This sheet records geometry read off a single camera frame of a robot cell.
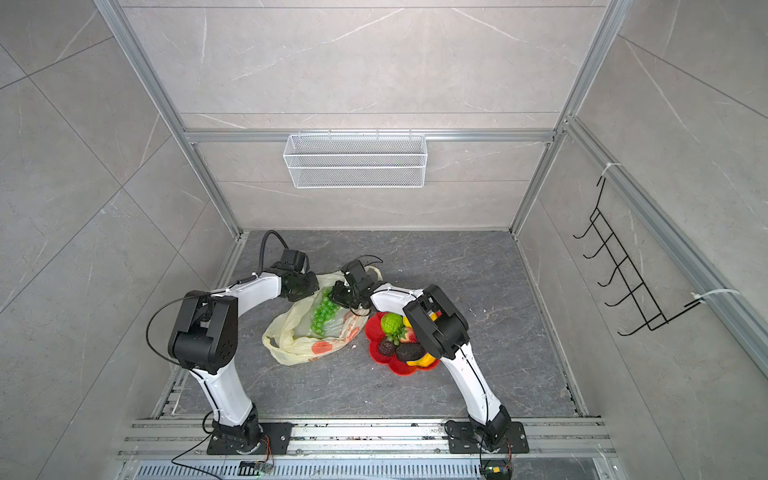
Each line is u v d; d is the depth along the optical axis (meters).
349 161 1.01
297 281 0.86
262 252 0.75
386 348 0.84
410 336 0.85
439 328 0.58
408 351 0.84
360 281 0.80
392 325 0.88
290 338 0.84
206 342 0.50
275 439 0.73
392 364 0.84
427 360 0.82
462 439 0.73
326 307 0.93
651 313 0.60
